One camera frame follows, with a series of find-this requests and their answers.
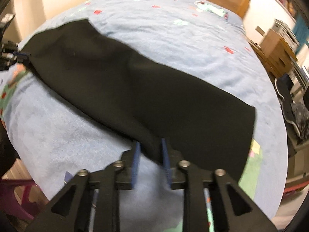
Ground black pants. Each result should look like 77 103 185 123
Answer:
22 20 255 180

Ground purple plastic stool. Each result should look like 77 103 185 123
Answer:
0 178 42 221

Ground blue patterned bed cover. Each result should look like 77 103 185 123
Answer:
0 0 289 232

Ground black office chair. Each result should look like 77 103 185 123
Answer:
274 73 308 141

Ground wooden nightstand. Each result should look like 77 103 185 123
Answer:
249 40 276 80

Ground wooden drawer chest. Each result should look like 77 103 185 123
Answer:
260 29 297 78

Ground white printer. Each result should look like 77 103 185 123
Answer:
272 19 299 52

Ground teal right curtain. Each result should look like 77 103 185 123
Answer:
292 13 308 54

